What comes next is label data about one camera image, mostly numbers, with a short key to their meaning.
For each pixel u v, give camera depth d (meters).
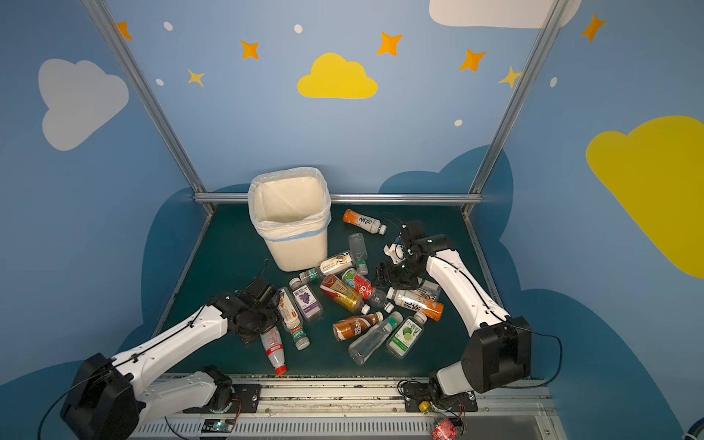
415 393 0.75
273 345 0.80
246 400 0.75
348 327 0.82
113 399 0.39
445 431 0.66
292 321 0.84
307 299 0.90
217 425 0.71
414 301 0.89
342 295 0.89
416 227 0.67
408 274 0.68
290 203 1.01
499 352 0.42
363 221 1.11
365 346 0.82
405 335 0.83
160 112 0.89
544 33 0.73
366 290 0.91
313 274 0.96
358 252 1.02
